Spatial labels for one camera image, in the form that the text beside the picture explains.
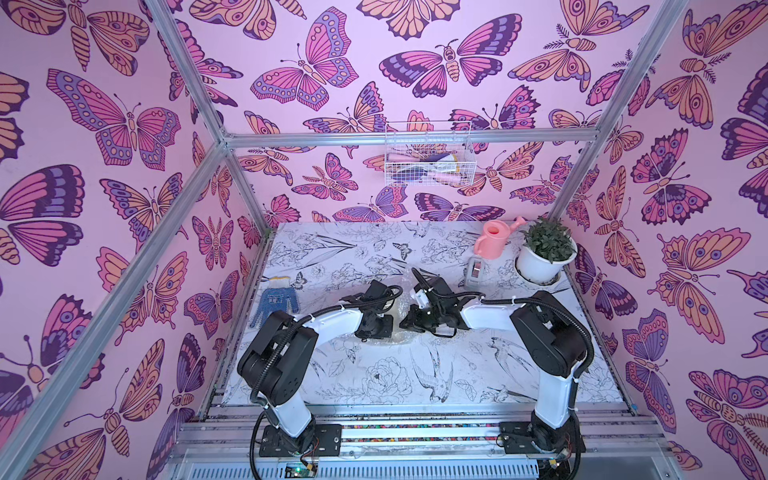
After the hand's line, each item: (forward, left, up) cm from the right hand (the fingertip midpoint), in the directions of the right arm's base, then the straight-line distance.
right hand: (399, 322), depth 92 cm
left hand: (-2, +3, -2) cm, 4 cm away
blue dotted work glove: (+9, +42, -1) cm, 43 cm away
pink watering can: (+28, -33, +5) cm, 43 cm away
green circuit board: (-38, +24, -4) cm, 45 cm away
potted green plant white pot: (+19, -46, +15) cm, 52 cm away
